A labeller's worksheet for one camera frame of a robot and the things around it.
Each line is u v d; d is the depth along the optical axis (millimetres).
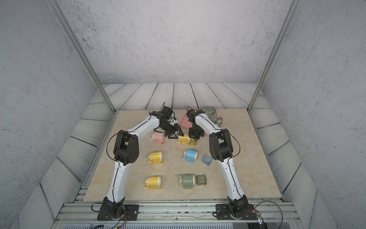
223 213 721
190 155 867
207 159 916
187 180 757
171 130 878
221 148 628
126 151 594
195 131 888
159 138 953
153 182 758
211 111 1143
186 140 960
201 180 840
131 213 727
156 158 873
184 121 1140
